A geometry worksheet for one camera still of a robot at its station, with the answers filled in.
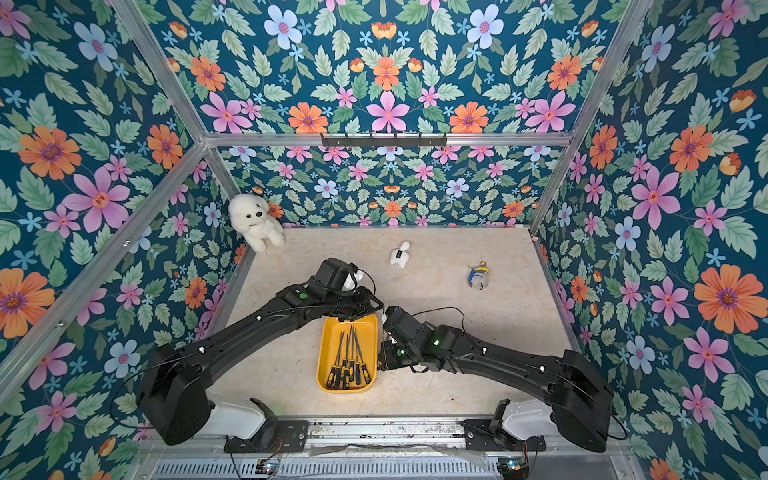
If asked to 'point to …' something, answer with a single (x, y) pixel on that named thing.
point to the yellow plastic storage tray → (367, 335)
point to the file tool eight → (346, 364)
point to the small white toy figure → (400, 256)
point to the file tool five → (351, 366)
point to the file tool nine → (338, 368)
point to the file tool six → (358, 366)
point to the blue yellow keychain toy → (479, 277)
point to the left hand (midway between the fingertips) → (385, 306)
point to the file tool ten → (332, 372)
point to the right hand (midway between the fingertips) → (379, 358)
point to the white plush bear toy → (248, 214)
